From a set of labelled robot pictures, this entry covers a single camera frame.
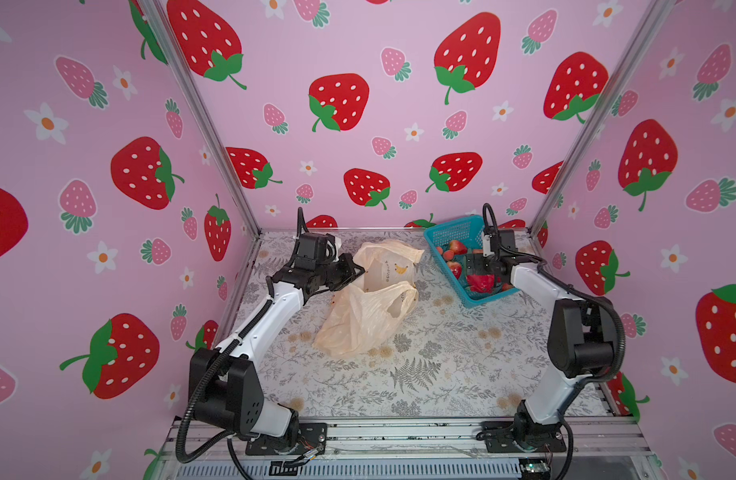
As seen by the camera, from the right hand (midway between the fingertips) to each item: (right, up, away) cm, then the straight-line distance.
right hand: (483, 259), depth 97 cm
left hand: (-38, -2, -16) cm, 41 cm away
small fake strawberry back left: (-8, +1, +13) cm, 16 cm away
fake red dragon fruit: (-1, -8, -1) cm, 8 cm away
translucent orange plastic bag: (-40, -14, -23) cm, 48 cm away
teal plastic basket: (0, +11, +18) cm, 21 cm away
